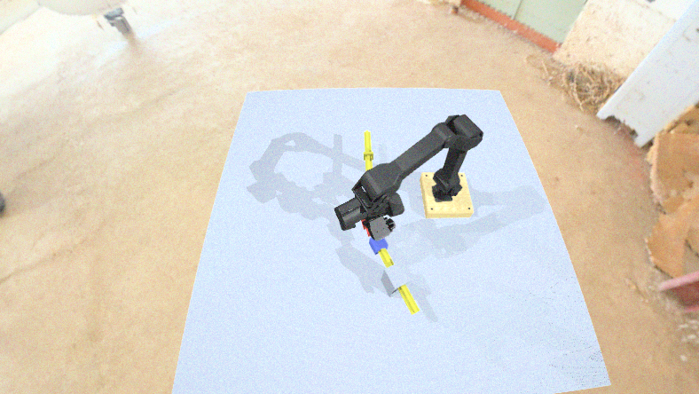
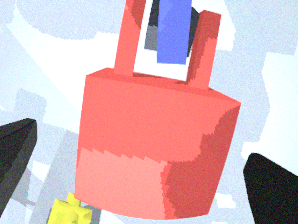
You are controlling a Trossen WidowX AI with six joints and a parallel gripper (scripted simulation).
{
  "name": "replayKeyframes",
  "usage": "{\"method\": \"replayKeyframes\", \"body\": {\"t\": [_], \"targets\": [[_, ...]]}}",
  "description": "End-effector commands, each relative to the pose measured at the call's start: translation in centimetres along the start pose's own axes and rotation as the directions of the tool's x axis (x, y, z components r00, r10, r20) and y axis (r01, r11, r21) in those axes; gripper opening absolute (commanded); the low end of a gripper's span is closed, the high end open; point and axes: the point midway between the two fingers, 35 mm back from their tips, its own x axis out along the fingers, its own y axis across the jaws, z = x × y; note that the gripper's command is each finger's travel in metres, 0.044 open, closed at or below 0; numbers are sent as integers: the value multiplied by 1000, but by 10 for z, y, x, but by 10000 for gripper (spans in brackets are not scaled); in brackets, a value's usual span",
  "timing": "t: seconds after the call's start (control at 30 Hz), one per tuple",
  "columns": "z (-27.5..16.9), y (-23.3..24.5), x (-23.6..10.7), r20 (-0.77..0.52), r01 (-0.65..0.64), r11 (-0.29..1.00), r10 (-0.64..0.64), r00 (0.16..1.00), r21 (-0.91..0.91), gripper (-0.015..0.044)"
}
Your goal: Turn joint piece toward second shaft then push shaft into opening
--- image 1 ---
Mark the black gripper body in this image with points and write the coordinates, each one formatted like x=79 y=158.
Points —
x=395 y=205

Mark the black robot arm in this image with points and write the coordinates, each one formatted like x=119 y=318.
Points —
x=457 y=132

